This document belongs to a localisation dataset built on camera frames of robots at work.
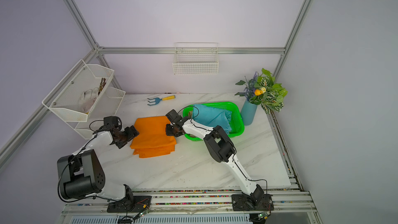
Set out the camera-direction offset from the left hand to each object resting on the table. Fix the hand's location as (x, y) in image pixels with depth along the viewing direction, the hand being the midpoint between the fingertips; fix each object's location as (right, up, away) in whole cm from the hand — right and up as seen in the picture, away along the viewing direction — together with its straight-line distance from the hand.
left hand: (133, 137), depth 91 cm
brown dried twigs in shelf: (-12, +30, -10) cm, 34 cm away
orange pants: (+11, -2, +1) cm, 11 cm away
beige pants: (+37, +5, -20) cm, 42 cm away
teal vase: (+70, +15, +3) cm, 71 cm away
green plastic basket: (+63, +8, +4) cm, 64 cm away
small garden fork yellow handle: (+7, +25, +27) cm, 37 cm away
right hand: (+20, +1, +8) cm, 21 cm away
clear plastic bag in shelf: (-17, +22, -13) cm, 31 cm away
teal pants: (+47, +12, +8) cm, 49 cm away
